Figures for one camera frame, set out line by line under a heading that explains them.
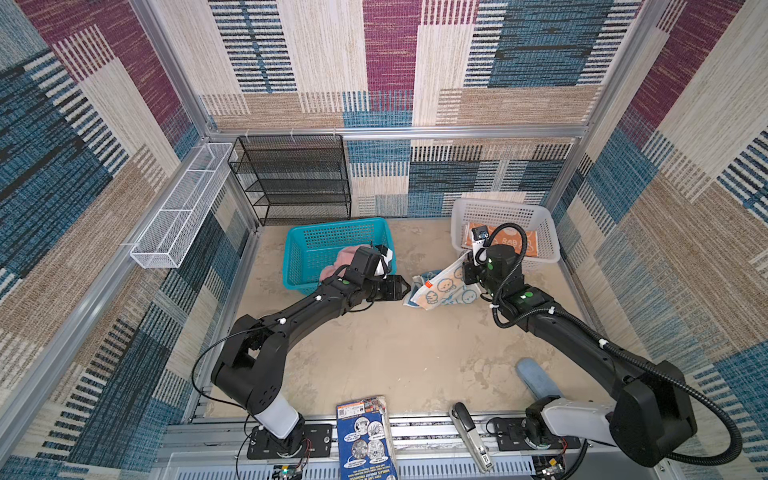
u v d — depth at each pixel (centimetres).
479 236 70
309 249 111
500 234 67
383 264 71
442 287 84
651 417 40
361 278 68
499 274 62
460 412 73
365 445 71
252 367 45
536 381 80
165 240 71
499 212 115
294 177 108
